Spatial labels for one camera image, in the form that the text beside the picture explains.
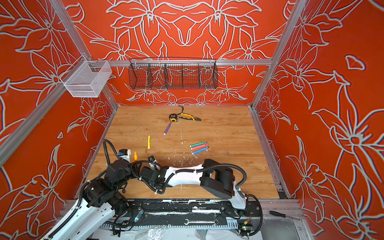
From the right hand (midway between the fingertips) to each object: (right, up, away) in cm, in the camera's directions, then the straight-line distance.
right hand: (154, 176), depth 82 cm
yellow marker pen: (-7, +17, +16) cm, 24 cm away
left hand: (-6, +9, -5) cm, 12 cm away
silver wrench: (+33, -17, -12) cm, 39 cm away
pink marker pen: (+24, +14, +13) cm, 30 cm away
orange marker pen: (-8, +13, -7) cm, 17 cm away
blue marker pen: (+23, +11, +10) cm, 27 cm away
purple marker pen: (+4, +25, +25) cm, 36 cm away
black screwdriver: (+66, -15, -11) cm, 68 cm away
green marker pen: (+22, +15, +13) cm, 29 cm away
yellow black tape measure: (+7, +33, +28) cm, 44 cm away
